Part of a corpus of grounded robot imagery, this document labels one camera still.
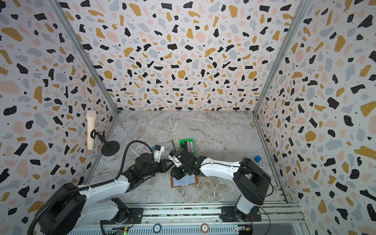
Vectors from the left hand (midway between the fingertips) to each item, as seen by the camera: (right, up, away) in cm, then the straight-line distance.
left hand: (178, 162), depth 80 cm
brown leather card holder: (+4, -12, +5) cm, 13 cm away
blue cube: (+49, -1, +14) cm, 51 cm away
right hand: (-2, -7, +1) cm, 7 cm away
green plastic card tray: (-1, +9, +26) cm, 28 cm away
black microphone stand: (-48, +5, +17) cm, 51 cm away
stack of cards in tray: (+5, +6, +17) cm, 19 cm away
